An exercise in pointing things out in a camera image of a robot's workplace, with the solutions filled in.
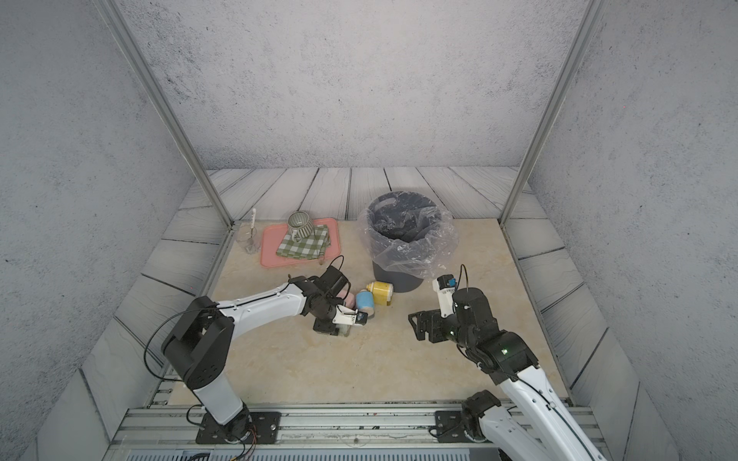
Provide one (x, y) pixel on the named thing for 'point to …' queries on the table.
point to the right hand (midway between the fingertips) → (426, 315)
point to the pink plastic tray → (272, 235)
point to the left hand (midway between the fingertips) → (342, 319)
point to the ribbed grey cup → (300, 225)
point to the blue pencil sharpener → (364, 300)
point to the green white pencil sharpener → (344, 329)
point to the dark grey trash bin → (404, 232)
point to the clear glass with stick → (249, 233)
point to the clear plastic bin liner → (447, 244)
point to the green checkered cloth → (310, 248)
